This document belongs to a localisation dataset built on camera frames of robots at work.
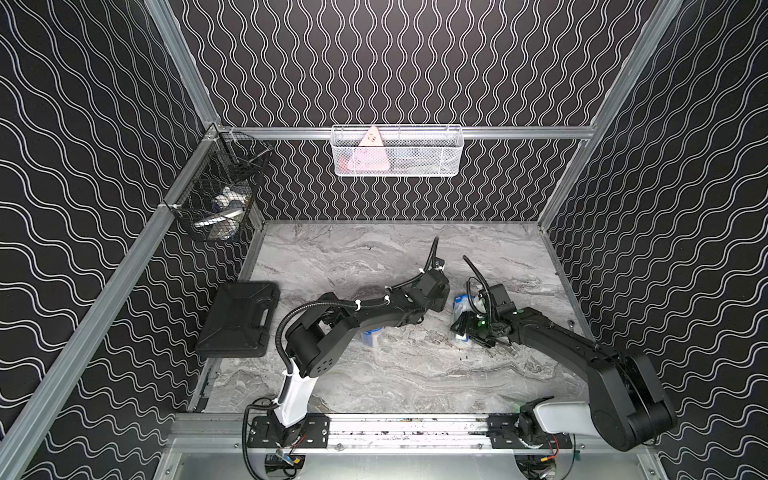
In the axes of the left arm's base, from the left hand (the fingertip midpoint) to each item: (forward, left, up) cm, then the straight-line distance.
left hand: (437, 283), depth 92 cm
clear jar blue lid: (-18, +19, -2) cm, 26 cm away
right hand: (-12, -7, -6) cm, 16 cm away
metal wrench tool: (-7, -42, -8) cm, 44 cm away
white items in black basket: (-2, +56, +24) cm, 61 cm away
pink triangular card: (+27, +23, +26) cm, 44 cm away
